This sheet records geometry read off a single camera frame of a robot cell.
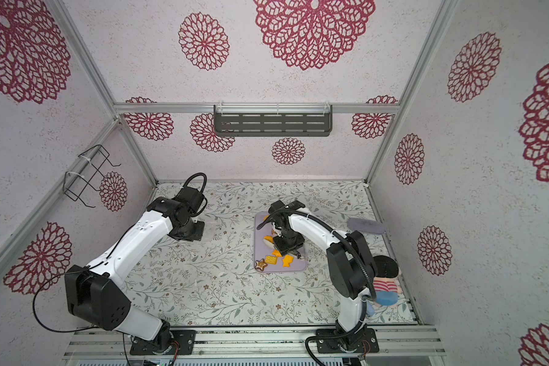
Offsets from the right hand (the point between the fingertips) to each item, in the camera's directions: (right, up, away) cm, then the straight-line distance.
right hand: (286, 248), depth 88 cm
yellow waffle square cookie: (-6, -5, +4) cm, 9 cm away
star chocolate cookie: (-10, -7, +2) cm, 12 cm away
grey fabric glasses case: (+36, +7, +12) cm, 39 cm away
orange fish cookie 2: (-4, -3, +4) cm, 6 cm away
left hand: (-34, +5, -6) cm, 35 cm away
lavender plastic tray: (-9, 0, +7) cm, 11 cm away
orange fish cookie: (0, -6, +3) cm, 7 cm away
